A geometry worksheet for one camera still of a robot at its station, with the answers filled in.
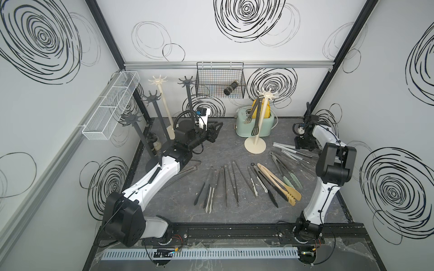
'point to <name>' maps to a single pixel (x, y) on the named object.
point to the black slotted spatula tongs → (255, 129)
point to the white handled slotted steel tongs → (291, 151)
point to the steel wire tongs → (189, 169)
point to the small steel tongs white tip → (252, 166)
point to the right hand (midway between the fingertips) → (305, 146)
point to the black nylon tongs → (269, 184)
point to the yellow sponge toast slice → (267, 111)
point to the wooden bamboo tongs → (291, 195)
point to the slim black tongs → (234, 176)
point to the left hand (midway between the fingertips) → (219, 122)
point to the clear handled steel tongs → (305, 165)
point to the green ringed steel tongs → (286, 179)
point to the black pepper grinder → (228, 90)
